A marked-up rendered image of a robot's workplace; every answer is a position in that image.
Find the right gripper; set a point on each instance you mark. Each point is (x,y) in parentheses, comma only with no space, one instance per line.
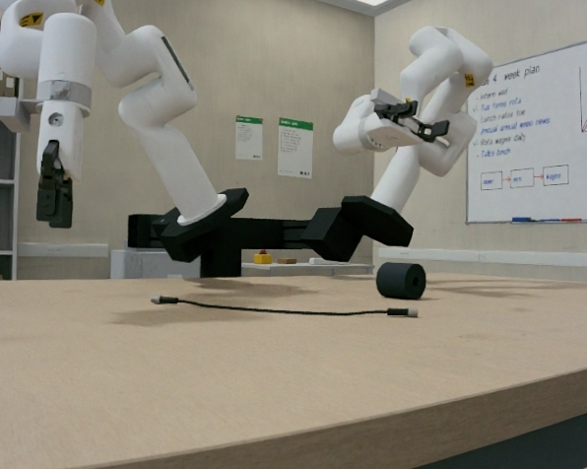
(56,207)

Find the black cable plug with metal tip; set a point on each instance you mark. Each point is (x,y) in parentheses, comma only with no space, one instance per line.
(160,299)

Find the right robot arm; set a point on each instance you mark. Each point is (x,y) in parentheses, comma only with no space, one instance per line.
(71,44)

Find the dark grey hollow cylinder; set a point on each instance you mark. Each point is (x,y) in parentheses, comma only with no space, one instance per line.
(395,280)

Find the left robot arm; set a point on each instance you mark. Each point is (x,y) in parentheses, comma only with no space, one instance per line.
(439,56)

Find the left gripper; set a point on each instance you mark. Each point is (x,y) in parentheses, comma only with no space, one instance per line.
(388,133)

